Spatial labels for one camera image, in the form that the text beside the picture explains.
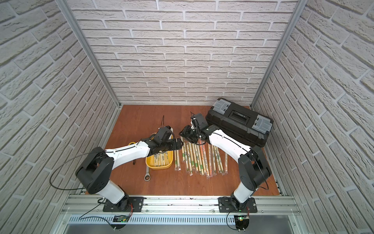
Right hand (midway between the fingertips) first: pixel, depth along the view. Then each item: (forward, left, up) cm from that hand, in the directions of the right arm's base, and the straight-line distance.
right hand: (182, 134), depth 84 cm
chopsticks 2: (-13, -26, -15) cm, 33 cm away
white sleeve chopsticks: (-6, -4, -15) cm, 17 cm away
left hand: (-1, +2, -7) cm, 7 cm away
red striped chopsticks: (-3, -17, -15) cm, 23 cm away
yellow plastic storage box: (-9, +21, -13) cm, 26 cm away
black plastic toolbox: (+7, -35, +2) cm, 35 cm away
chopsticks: (-9, -7, -15) cm, 18 cm away
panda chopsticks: (-8, -1, -14) cm, 16 cm away
